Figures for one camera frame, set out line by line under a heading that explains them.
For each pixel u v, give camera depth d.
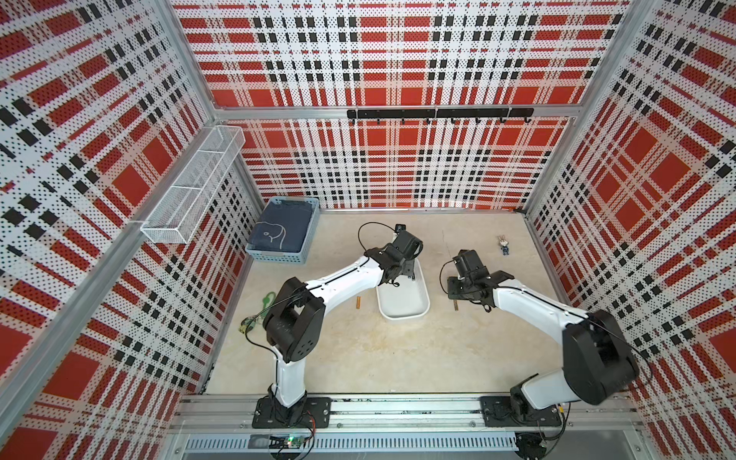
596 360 0.43
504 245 1.08
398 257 0.69
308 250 1.07
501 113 0.88
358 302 0.95
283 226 1.06
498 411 0.73
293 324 0.48
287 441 0.69
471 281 0.69
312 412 0.74
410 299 0.96
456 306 0.93
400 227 0.80
